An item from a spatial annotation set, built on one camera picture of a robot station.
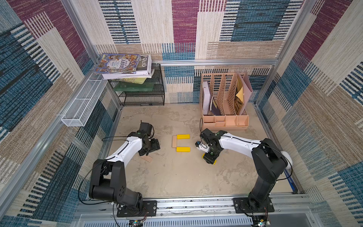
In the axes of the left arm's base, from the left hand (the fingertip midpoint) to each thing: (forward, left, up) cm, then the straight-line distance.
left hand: (153, 148), depth 90 cm
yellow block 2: (+1, -19, -5) cm, 20 cm away
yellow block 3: (-7, -31, +5) cm, 32 cm away
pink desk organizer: (+46, -53, +1) cm, 70 cm away
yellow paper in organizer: (+26, -56, +20) cm, 65 cm away
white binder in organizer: (+32, -36, +13) cm, 50 cm away
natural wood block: (+7, -13, -4) cm, 16 cm away
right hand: (-4, -36, -4) cm, 36 cm away
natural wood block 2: (-4, +4, -6) cm, 8 cm away
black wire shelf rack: (+46, +10, +7) cm, 48 cm away
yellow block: (+10, -19, -4) cm, 22 cm away
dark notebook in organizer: (+29, -42, +5) cm, 51 cm away
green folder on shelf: (+35, +18, +21) cm, 45 cm away
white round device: (-8, -82, -1) cm, 83 cm away
